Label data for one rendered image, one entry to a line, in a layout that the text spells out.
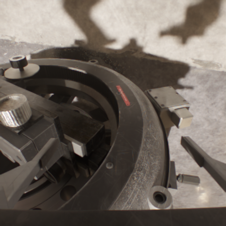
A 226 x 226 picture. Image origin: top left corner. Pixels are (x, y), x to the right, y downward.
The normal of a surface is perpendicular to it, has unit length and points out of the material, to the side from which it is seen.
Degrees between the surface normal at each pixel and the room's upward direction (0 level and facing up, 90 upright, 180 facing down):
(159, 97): 90
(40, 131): 90
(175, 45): 0
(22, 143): 90
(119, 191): 90
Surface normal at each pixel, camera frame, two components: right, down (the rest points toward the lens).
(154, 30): -0.11, 0.64
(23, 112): 0.88, 0.29
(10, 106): 0.00, -0.77
